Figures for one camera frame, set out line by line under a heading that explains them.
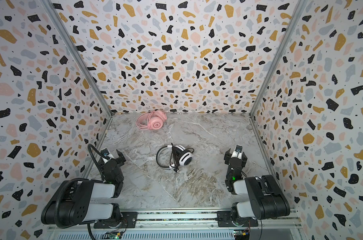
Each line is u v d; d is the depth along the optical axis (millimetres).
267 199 443
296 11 728
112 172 676
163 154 975
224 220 734
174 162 877
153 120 1069
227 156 817
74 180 458
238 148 762
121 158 817
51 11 702
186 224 734
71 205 422
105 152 730
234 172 685
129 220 734
